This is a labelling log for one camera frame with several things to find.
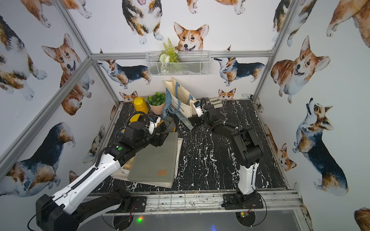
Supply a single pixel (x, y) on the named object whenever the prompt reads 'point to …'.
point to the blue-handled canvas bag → (178, 99)
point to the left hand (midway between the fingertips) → (164, 128)
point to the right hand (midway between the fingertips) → (193, 112)
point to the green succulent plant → (158, 99)
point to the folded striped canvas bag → (217, 103)
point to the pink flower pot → (158, 110)
